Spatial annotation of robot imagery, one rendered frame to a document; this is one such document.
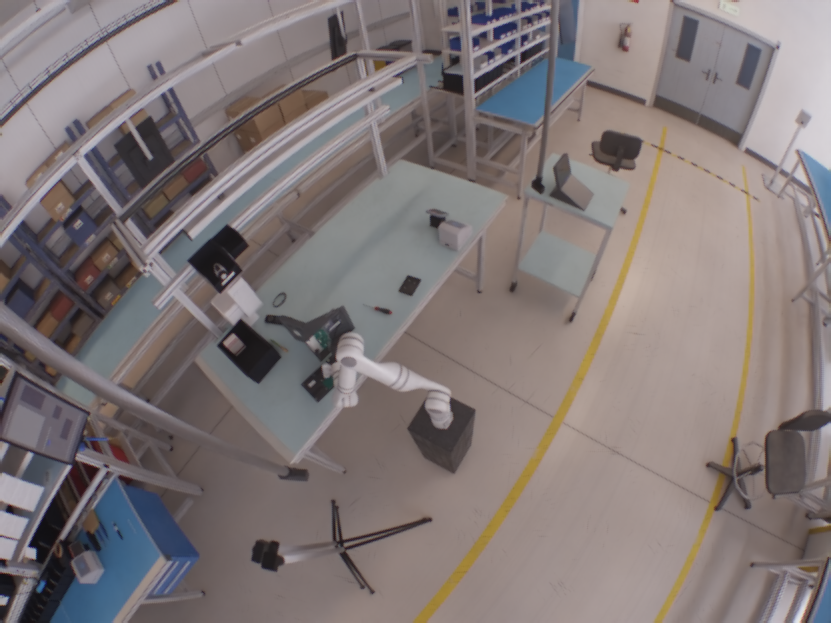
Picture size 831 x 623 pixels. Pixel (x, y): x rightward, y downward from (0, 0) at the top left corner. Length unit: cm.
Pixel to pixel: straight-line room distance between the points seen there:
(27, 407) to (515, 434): 278
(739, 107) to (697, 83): 84
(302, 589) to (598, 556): 202
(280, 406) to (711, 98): 724
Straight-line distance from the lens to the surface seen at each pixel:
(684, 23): 694
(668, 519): 294
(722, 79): 711
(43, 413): 185
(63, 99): 503
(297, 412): 174
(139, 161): 287
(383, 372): 126
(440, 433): 171
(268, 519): 287
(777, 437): 281
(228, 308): 196
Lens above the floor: 251
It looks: 57 degrees down
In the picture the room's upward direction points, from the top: 12 degrees counter-clockwise
